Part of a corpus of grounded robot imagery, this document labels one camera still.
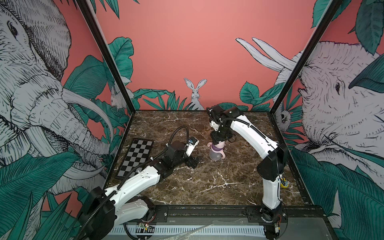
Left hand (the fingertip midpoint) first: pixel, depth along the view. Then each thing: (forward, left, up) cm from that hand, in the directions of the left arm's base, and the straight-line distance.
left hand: (196, 148), depth 80 cm
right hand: (+6, -11, +1) cm, 13 cm away
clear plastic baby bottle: (+3, -12, -16) cm, 20 cm away
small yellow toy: (-15, -51, -16) cm, 56 cm away
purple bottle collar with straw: (+1, -11, -3) cm, 12 cm away
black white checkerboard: (+6, +37, -15) cm, 40 cm away
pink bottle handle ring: (+1, -15, -6) cm, 16 cm away
